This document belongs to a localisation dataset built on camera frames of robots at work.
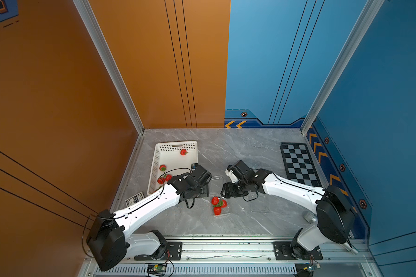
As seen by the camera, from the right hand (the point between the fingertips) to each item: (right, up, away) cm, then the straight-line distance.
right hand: (226, 193), depth 82 cm
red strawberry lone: (-25, +19, +23) cm, 39 cm away
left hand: (-10, +3, 0) cm, 11 cm away
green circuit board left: (-30, -29, -10) cm, 43 cm away
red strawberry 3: (0, -7, +3) cm, 7 cm away
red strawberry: (-4, -9, +1) cm, 10 cm away
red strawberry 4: (-35, +10, +17) cm, 41 cm away
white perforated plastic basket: (-32, +15, +24) cm, 43 cm away
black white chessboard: (+44, +12, +17) cm, 49 cm away
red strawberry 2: (-5, -4, +3) cm, 7 cm away
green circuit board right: (+32, -28, -12) cm, 44 cm away
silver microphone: (+53, -21, -9) cm, 57 cm away
